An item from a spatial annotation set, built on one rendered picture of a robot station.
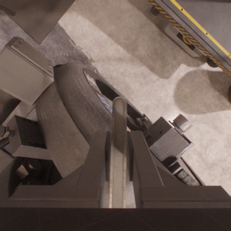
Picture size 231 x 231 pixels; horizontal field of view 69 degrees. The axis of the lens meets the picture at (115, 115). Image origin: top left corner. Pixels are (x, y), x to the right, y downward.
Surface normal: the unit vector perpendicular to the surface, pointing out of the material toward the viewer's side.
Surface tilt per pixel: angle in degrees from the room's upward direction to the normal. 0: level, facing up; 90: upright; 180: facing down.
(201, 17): 0
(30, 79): 23
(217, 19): 0
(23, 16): 0
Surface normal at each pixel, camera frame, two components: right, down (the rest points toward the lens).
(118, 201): -0.01, 0.25
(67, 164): -0.36, -0.14
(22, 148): 0.50, 0.66
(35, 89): 0.32, 0.54
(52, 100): -0.53, -0.35
